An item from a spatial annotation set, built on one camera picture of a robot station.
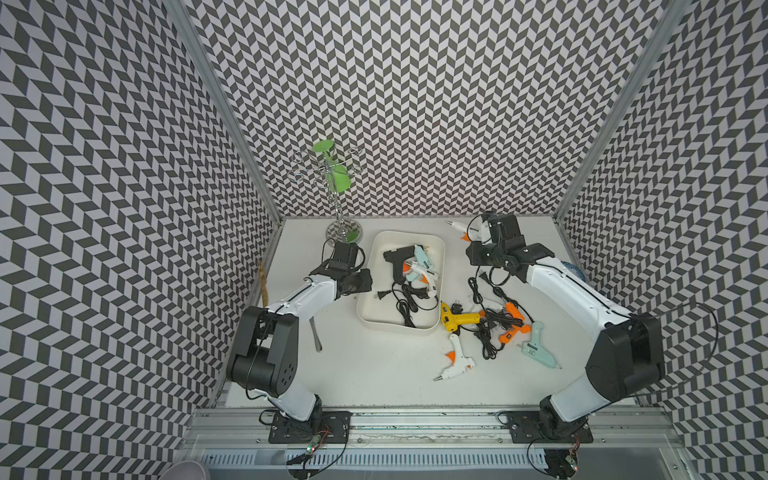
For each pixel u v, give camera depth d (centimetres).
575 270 96
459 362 82
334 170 94
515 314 91
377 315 92
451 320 87
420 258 102
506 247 64
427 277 97
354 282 83
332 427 73
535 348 84
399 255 104
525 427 72
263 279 103
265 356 44
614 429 75
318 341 87
